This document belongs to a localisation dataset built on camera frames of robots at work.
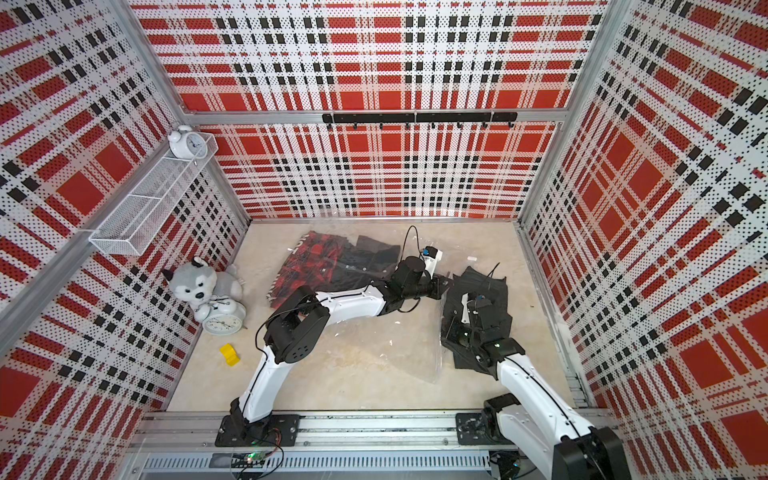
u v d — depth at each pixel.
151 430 0.77
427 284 0.80
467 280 0.98
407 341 0.89
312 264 1.03
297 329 0.55
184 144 0.80
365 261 1.09
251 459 0.70
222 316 0.84
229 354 0.86
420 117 0.88
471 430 0.73
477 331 0.64
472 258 0.99
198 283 0.82
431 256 0.82
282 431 0.73
